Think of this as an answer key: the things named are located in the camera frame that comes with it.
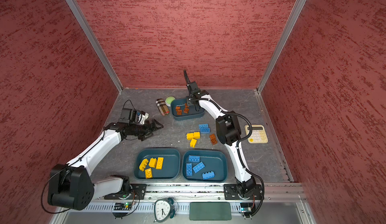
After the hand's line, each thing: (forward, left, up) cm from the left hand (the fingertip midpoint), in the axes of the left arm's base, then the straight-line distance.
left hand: (158, 132), depth 82 cm
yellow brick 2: (-13, +3, -10) cm, 17 cm away
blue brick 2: (-19, -28, -10) cm, 36 cm away
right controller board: (-33, -46, -13) cm, 58 cm away
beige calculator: (+6, -62, -11) cm, 63 cm away
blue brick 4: (+9, -27, -12) cm, 31 cm away
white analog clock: (-34, -8, -8) cm, 36 cm away
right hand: (+26, -17, -4) cm, 31 cm away
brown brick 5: (+2, -32, -11) cm, 34 cm away
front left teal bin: (-16, -7, -13) cm, 22 cm away
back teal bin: (+19, -19, -8) cm, 28 cm away
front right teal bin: (-11, -32, -12) cm, 36 cm away
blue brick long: (-16, -18, -12) cm, 27 cm away
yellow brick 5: (+4, -22, -10) cm, 24 cm away
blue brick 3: (+12, -26, -12) cm, 31 cm away
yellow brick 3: (-19, +4, -12) cm, 23 cm away
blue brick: (-15, -23, -11) cm, 30 cm away
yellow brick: (-14, +8, -10) cm, 19 cm away
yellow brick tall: (-13, -1, -12) cm, 18 cm away
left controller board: (-33, +12, -12) cm, 37 cm away
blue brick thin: (-10, -19, -12) cm, 25 cm away
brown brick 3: (+24, -14, -11) cm, 30 cm away
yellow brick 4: (+4, -17, -11) cm, 21 cm away
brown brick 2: (+22, -9, -11) cm, 26 cm away
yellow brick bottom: (-1, -19, -11) cm, 22 cm away
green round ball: (+32, 0, -9) cm, 34 cm away
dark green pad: (-35, -29, -11) cm, 46 cm away
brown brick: (+25, -7, -10) cm, 28 cm away
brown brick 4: (+19, -15, +2) cm, 24 cm away
